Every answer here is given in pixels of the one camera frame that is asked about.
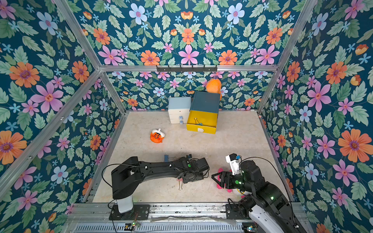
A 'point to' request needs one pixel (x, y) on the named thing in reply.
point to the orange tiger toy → (157, 136)
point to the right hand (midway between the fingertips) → (216, 176)
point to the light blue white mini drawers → (178, 108)
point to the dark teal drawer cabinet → (204, 107)
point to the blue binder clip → (166, 158)
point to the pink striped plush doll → (220, 170)
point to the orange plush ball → (214, 86)
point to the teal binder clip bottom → (200, 124)
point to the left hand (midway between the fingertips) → (200, 178)
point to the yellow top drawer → (209, 120)
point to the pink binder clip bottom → (179, 180)
